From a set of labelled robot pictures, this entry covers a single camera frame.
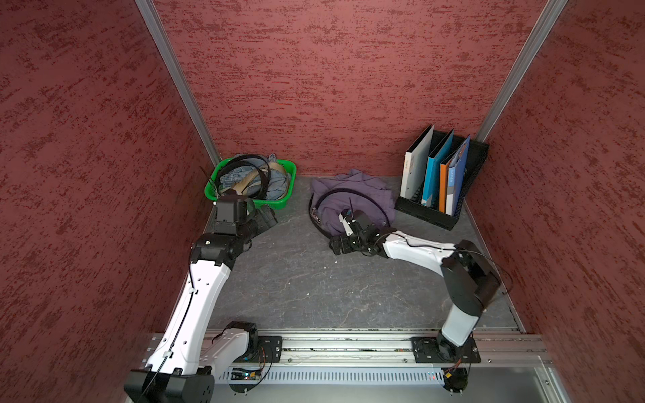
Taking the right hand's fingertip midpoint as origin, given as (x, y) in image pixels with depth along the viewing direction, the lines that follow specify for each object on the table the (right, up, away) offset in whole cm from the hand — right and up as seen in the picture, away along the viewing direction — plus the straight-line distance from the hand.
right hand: (340, 245), depth 91 cm
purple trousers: (+1, +16, +12) cm, 20 cm away
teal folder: (+35, +24, +2) cm, 42 cm away
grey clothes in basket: (-45, +28, +15) cm, 55 cm away
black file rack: (+58, +36, +10) cm, 69 cm away
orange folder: (+38, +23, -1) cm, 44 cm away
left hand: (-25, +10, -16) cm, 31 cm away
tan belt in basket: (-40, +25, +15) cm, 49 cm away
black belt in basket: (-39, +36, +20) cm, 57 cm away
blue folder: (+43, +25, -1) cm, 50 cm away
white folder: (+29, +31, +2) cm, 42 cm away
